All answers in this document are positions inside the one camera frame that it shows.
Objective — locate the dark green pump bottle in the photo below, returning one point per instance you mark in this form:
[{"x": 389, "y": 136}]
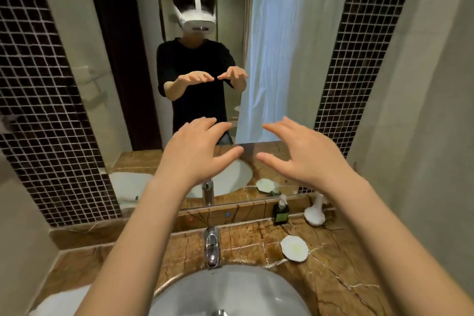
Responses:
[{"x": 281, "y": 214}]

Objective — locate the person's right forearm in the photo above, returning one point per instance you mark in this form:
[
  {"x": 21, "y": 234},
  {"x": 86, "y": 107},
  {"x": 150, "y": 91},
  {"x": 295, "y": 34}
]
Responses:
[{"x": 389, "y": 245}]

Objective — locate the white towel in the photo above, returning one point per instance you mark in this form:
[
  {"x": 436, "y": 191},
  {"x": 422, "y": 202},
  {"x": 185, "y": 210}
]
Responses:
[{"x": 59, "y": 304}]

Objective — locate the white sink basin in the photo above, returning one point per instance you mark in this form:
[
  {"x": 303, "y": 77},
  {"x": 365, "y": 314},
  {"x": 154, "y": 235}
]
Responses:
[{"x": 229, "y": 293}]

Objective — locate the brown marble vanity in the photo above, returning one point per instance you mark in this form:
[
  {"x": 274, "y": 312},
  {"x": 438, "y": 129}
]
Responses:
[{"x": 333, "y": 271}]

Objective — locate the person's left forearm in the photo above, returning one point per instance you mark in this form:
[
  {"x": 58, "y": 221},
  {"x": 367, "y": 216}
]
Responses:
[{"x": 129, "y": 252}]

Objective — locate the wall mirror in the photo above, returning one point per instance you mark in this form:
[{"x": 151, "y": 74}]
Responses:
[{"x": 140, "y": 67}]

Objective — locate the person's left hand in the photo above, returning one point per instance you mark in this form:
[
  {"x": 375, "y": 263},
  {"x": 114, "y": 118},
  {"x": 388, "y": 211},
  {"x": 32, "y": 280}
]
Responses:
[{"x": 192, "y": 156}]

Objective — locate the white vase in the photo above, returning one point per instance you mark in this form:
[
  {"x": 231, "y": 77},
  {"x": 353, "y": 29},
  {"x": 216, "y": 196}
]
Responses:
[{"x": 314, "y": 215}]

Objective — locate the person's right hand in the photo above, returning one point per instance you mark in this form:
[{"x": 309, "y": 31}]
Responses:
[{"x": 314, "y": 164}]

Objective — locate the white soap dish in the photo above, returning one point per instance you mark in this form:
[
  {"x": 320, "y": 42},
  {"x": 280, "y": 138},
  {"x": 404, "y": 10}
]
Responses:
[{"x": 294, "y": 249}]

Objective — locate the chrome faucet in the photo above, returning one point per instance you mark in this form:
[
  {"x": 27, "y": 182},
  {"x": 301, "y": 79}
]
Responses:
[{"x": 212, "y": 249}]

